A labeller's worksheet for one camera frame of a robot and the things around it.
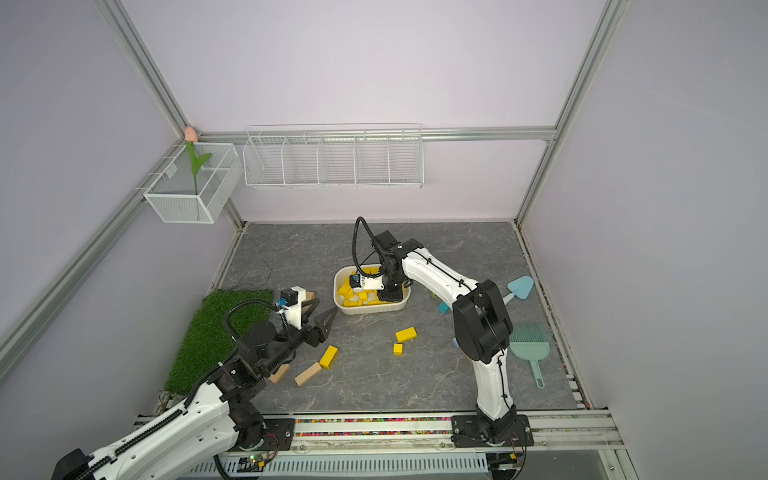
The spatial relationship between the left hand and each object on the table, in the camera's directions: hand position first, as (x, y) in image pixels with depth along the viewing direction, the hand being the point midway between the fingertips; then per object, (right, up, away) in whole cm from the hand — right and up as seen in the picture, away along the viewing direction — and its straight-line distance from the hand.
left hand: (328, 306), depth 75 cm
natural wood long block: (-8, -21, +8) cm, 23 cm away
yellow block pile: (+20, -11, +15) cm, 27 cm away
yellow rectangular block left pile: (-2, -16, +10) cm, 19 cm away
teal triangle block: (+33, -4, +21) cm, 39 cm away
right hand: (+14, +3, +16) cm, 21 cm away
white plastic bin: (+2, -2, +22) cm, 22 cm away
